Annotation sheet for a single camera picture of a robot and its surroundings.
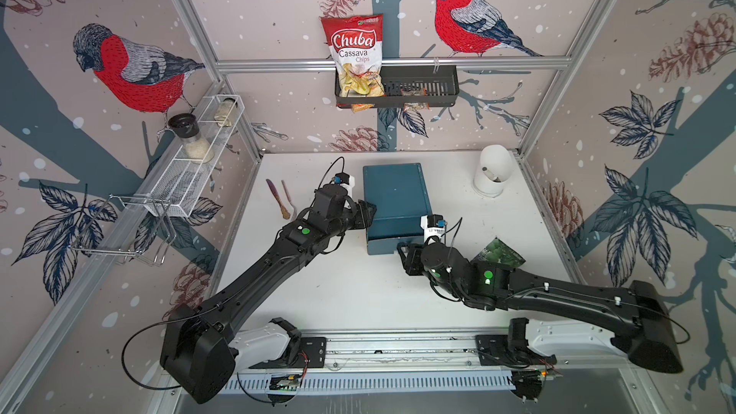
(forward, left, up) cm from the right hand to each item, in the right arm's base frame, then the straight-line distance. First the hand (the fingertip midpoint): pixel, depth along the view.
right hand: (399, 247), depth 73 cm
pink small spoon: (+29, +41, -18) cm, 54 cm away
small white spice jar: (+33, +53, +17) cm, 65 cm away
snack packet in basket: (+62, -5, +8) cm, 62 cm away
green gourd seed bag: (+9, -34, -20) cm, 40 cm away
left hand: (+11, +7, +4) cm, 14 cm away
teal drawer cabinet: (+15, 0, +3) cm, 15 cm away
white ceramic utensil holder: (+39, -36, -9) cm, 54 cm away
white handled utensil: (+33, -32, -7) cm, 46 cm away
